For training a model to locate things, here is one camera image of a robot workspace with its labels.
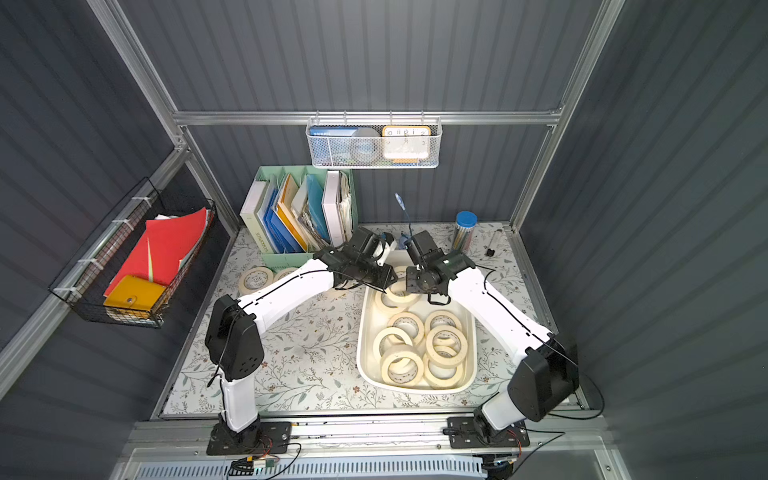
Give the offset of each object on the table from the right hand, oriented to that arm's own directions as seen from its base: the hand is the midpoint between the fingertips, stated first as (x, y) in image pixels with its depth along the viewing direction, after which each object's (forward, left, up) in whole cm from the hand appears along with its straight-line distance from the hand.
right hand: (424, 279), depth 82 cm
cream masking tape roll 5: (-19, +6, -14) cm, 24 cm away
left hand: (+3, +9, -2) cm, 10 cm away
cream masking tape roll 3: (-5, +3, -18) cm, 18 cm away
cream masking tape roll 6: (-10, +11, -12) cm, 19 cm away
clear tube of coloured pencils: (+23, -15, 0) cm, 27 cm away
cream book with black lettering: (+18, +52, +6) cm, 55 cm away
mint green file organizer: (+24, +35, +5) cm, 43 cm away
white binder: (+24, +28, +7) cm, 37 cm away
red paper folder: (+5, +70, +9) cm, 71 cm away
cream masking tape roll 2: (+13, +47, -16) cm, 51 cm away
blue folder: (+19, +45, -3) cm, 49 cm away
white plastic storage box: (+1, +15, -17) cm, 23 cm away
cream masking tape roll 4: (-13, -7, -15) cm, 21 cm away
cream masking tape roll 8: (-4, -6, -16) cm, 17 cm away
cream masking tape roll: (+13, +58, -19) cm, 63 cm away
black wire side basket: (-14, +73, +17) cm, 76 cm away
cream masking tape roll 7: (-22, -5, -16) cm, 27 cm away
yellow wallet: (-12, +67, +12) cm, 69 cm away
